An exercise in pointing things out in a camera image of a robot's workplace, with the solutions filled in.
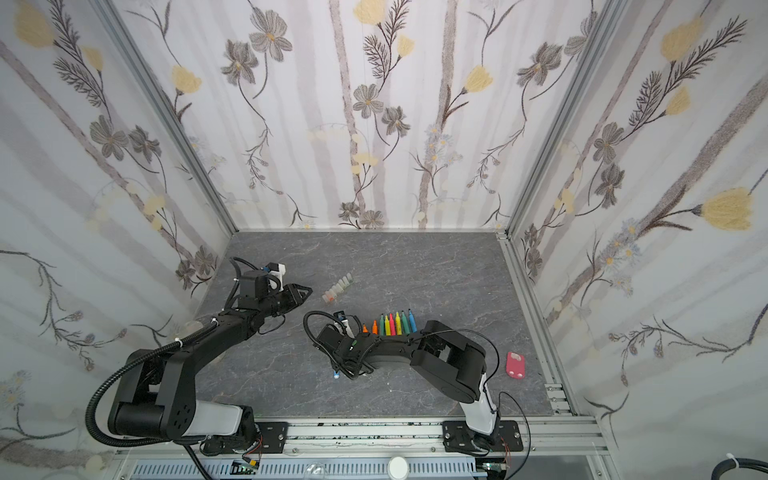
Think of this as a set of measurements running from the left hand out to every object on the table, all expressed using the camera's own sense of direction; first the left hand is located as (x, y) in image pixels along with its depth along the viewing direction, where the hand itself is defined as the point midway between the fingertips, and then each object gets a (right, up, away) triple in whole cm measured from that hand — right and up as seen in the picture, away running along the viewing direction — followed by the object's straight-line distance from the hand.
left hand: (305, 283), depth 89 cm
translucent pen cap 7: (+3, -6, +12) cm, 14 cm away
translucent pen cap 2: (+8, -1, +15) cm, 17 cm away
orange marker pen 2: (+21, -15, +4) cm, 26 cm away
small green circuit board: (-11, -44, -17) cm, 48 cm away
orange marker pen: (+18, -15, +4) cm, 23 cm away
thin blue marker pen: (+10, -26, -5) cm, 29 cm away
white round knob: (+27, -37, -26) cm, 53 cm away
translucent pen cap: (+10, 0, +16) cm, 18 cm away
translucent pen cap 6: (+5, -6, +12) cm, 14 cm away
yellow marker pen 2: (+28, -14, +5) cm, 32 cm away
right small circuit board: (+51, -43, -18) cm, 69 cm away
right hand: (+8, -18, -1) cm, 20 cm away
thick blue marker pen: (+33, -13, +7) cm, 36 cm away
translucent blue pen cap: (+11, +1, +17) cm, 20 cm away
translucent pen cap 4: (+7, -4, +13) cm, 15 cm away
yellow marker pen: (+25, -14, +4) cm, 29 cm away
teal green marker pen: (+31, -13, +5) cm, 34 cm away
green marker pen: (+23, -14, +4) cm, 27 cm away
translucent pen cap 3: (+8, -3, +14) cm, 16 cm away
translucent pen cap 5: (+6, -5, +13) cm, 15 cm away
